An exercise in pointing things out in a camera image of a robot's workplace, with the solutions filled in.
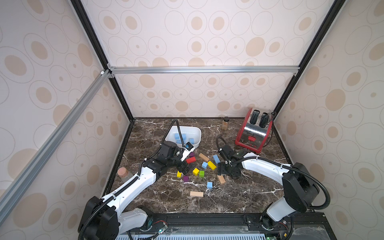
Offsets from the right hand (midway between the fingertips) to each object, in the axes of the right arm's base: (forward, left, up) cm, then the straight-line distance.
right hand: (228, 172), depth 88 cm
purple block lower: (-5, +24, 0) cm, 25 cm away
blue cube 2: (-8, +11, -1) cm, 13 cm away
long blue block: (+9, +7, -1) cm, 11 cm away
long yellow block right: (+5, +9, -1) cm, 11 cm away
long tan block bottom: (-13, +17, -2) cm, 22 cm away
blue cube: (+29, +29, -3) cm, 42 cm away
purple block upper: (+12, +22, -1) cm, 25 cm away
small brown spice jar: (+36, 0, +3) cm, 36 cm away
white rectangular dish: (+30, +26, -1) cm, 39 cm away
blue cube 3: (+24, +23, -2) cm, 33 cm away
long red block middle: (+8, +23, -2) cm, 25 cm away
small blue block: (+28, +35, -1) cm, 44 cm away
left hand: (+1, +20, +14) cm, 24 cm away
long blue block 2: (+23, +33, -2) cm, 40 cm away
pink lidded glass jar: (-7, +57, +8) cm, 58 cm away
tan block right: (-4, +4, 0) cm, 6 cm away
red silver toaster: (+22, -16, +13) cm, 30 cm away
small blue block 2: (+4, +14, -1) cm, 15 cm away
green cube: (-2, +16, 0) cm, 16 cm away
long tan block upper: (+11, +14, -2) cm, 18 cm away
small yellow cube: (0, +19, -1) cm, 19 cm away
